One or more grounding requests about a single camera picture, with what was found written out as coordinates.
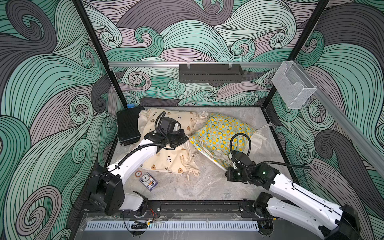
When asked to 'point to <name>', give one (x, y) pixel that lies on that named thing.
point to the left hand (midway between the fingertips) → (189, 136)
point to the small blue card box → (148, 181)
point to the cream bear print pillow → (182, 159)
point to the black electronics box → (128, 131)
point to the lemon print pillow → (220, 136)
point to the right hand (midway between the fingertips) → (224, 175)
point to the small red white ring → (138, 173)
